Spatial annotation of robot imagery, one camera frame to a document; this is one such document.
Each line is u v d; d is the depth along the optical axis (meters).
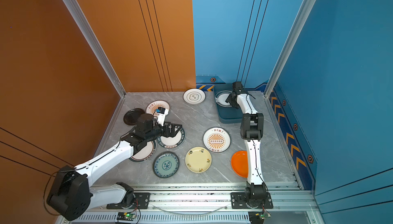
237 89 0.91
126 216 0.71
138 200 0.73
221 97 1.19
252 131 0.68
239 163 0.90
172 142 0.92
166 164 0.85
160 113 0.72
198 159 0.87
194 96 1.18
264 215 0.69
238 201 0.72
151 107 1.12
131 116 1.09
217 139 0.94
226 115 1.12
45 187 0.45
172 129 0.72
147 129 0.65
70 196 0.40
